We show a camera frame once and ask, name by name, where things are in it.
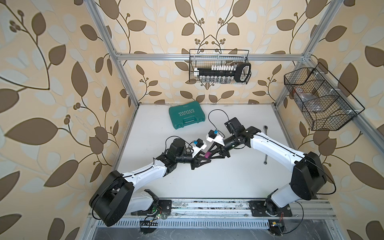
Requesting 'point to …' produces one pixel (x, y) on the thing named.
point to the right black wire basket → (325, 104)
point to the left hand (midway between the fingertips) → (207, 156)
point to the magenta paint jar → (207, 154)
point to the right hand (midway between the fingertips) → (209, 153)
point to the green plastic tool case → (186, 114)
